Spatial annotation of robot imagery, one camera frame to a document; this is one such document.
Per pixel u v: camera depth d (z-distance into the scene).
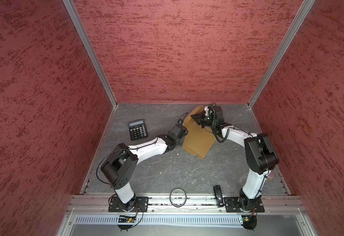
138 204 0.74
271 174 0.74
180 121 0.79
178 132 0.68
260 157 0.50
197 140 1.02
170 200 0.75
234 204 0.74
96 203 0.76
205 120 0.83
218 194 0.75
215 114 0.74
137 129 1.03
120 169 0.45
